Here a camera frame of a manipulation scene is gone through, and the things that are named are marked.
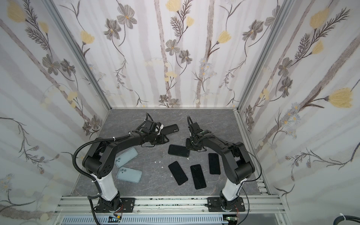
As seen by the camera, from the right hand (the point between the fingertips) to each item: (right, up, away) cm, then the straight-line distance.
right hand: (185, 143), depth 91 cm
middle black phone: (+8, -20, -8) cm, 23 cm away
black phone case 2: (-4, -6, +4) cm, 8 cm away
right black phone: (+19, -13, -1) cm, 23 cm away
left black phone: (-5, -18, -5) cm, 19 cm away
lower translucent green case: (-35, -18, -6) cm, 40 cm away
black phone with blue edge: (-4, -6, +4) cm, 8 cm away
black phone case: (-11, +9, +16) cm, 21 cm away
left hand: (-13, +4, +2) cm, 13 cm away
